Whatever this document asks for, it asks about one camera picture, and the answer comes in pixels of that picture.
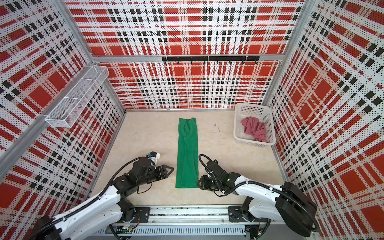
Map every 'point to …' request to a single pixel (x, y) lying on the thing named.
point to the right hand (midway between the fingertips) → (200, 187)
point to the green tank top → (187, 170)
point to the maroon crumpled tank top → (253, 126)
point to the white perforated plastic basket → (265, 114)
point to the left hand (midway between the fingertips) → (171, 173)
